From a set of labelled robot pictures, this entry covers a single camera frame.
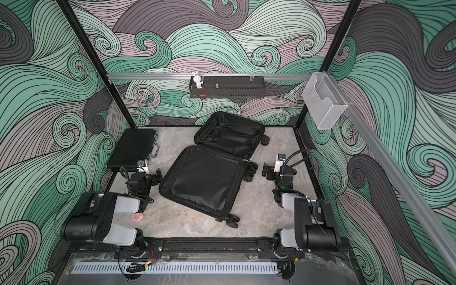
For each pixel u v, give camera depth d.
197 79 0.88
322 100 0.78
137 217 0.80
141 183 0.71
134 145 1.04
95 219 0.44
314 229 0.43
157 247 0.73
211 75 0.95
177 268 0.70
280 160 0.78
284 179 0.68
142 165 0.79
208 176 0.88
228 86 0.95
